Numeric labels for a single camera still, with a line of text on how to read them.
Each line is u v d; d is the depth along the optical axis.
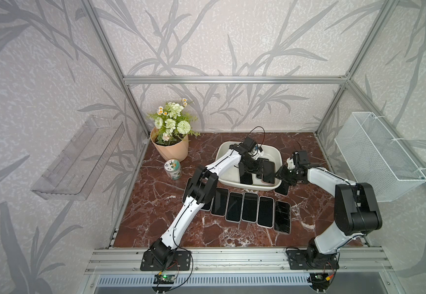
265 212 0.86
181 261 0.74
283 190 0.94
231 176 0.99
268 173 0.98
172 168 0.93
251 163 0.90
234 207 1.12
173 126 0.84
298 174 0.71
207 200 0.66
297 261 0.72
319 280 0.72
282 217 0.83
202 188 0.65
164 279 0.71
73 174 0.64
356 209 0.47
